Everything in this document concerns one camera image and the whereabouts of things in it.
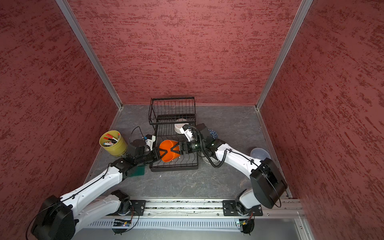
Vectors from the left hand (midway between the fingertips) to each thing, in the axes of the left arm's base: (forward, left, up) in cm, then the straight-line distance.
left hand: (167, 154), depth 81 cm
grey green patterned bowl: (0, -22, -6) cm, 23 cm away
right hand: (-1, -5, +6) cm, 8 cm away
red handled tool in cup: (+10, +36, 0) cm, 37 cm away
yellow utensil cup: (+4, +30, -2) cm, 30 cm away
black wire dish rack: (+38, +9, -7) cm, 40 cm away
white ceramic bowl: (+23, -3, -5) cm, 24 cm away
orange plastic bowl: (+3, 0, +4) cm, 6 cm away
